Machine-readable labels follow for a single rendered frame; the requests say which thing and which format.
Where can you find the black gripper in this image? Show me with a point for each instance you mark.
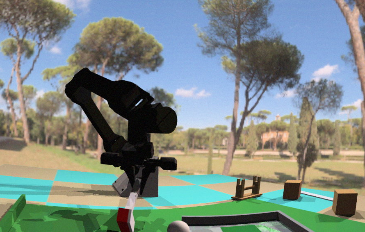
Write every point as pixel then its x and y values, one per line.
pixel 166 163

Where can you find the red golf putter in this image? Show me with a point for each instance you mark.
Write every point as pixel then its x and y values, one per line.
pixel 125 218

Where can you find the white ball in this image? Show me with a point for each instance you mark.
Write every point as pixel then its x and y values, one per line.
pixel 178 226

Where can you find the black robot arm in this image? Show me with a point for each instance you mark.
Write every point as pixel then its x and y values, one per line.
pixel 122 96

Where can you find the brown cube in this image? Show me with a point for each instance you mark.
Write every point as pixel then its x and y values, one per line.
pixel 344 201
pixel 292 189

